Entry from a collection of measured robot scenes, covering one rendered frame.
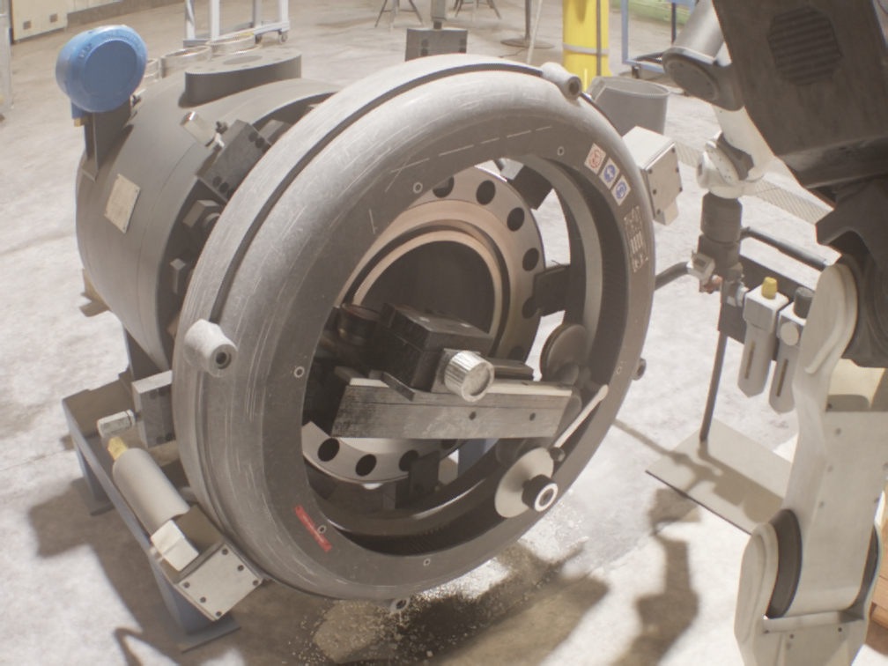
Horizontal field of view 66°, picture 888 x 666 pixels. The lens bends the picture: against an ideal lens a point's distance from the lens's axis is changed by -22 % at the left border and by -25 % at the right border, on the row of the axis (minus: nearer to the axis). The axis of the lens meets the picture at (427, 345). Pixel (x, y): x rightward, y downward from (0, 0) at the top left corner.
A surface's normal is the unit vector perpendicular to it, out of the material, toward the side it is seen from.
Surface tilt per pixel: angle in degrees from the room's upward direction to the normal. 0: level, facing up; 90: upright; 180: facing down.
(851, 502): 76
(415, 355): 65
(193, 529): 23
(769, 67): 81
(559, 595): 0
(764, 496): 0
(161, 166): 46
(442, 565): 90
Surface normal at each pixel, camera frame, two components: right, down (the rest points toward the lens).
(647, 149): -0.30, -0.68
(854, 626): -0.07, -0.11
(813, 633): -0.04, -0.60
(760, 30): -0.80, 0.16
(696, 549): 0.00, -0.87
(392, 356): -0.70, -0.07
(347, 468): 0.64, 0.39
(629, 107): -0.30, 0.55
